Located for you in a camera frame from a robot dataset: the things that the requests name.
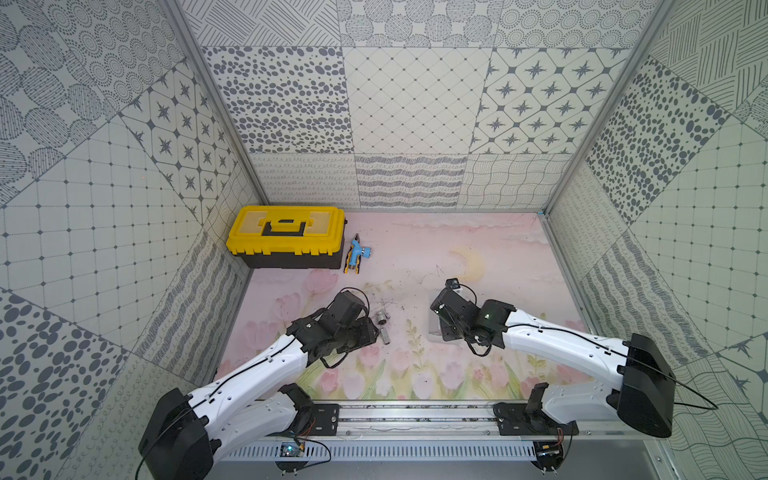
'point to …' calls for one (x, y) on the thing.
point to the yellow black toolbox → (287, 237)
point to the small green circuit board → (290, 449)
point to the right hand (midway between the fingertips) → (452, 324)
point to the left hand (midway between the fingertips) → (377, 328)
